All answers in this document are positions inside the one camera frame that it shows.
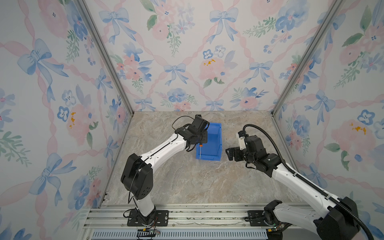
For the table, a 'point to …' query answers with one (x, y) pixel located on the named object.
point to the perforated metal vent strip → (183, 235)
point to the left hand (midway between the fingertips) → (204, 134)
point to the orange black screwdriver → (200, 145)
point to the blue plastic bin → (212, 150)
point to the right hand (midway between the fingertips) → (233, 148)
